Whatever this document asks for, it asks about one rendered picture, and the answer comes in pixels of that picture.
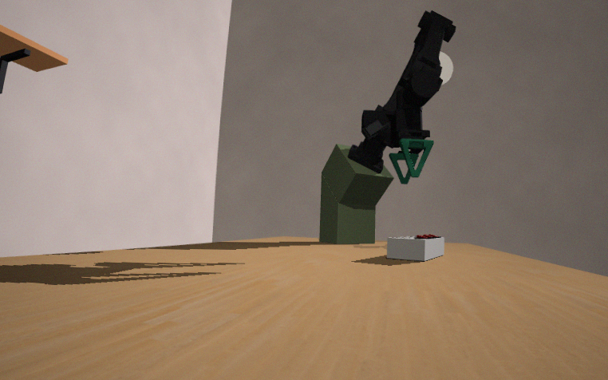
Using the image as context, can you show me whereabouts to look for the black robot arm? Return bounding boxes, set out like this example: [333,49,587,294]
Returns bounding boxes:
[348,11,456,174]

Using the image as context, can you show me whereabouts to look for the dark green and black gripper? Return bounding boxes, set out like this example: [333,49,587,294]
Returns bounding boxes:
[389,109,434,184]

